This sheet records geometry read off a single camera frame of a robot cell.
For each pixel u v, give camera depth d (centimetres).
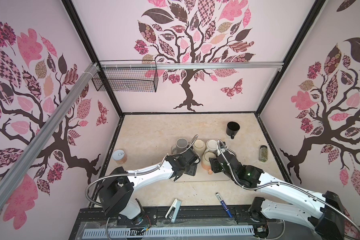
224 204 76
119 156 90
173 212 73
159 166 53
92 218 74
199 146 90
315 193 44
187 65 93
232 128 100
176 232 70
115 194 42
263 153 93
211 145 88
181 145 88
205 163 84
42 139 53
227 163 55
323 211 40
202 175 91
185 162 63
